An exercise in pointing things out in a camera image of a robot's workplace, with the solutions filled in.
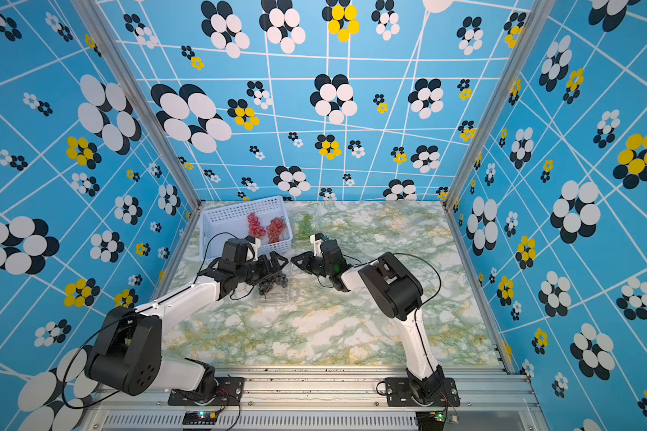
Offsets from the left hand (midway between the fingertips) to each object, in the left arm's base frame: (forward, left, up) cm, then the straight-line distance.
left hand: (283, 263), depth 88 cm
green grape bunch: (+22, -5, -7) cm, 24 cm away
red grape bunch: (+22, +15, -7) cm, 27 cm away
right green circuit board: (-41, -43, -12) cm, 61 cm away
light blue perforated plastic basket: (+27, +26, -8) cm, 38 cm away
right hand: (+5, -3, -5) cm, 8 cm away
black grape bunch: (-5, +7, -7) cm, 11 cm away
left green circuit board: (-41, +20, -13) cm, 47 cm away
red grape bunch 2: (+21, +7, -8) cm, 23 cm away
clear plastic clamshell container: (+25, -10, -10) cm, 29 cm away
